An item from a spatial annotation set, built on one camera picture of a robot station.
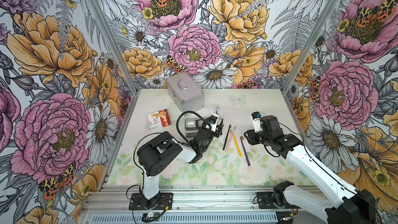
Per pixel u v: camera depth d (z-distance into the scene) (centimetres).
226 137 96
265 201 74
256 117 72
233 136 97
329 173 45
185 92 102
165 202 74
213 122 73
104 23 85
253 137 72
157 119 100
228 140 95
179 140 56
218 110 88
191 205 75
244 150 91
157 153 50
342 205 39
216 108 87
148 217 73
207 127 75
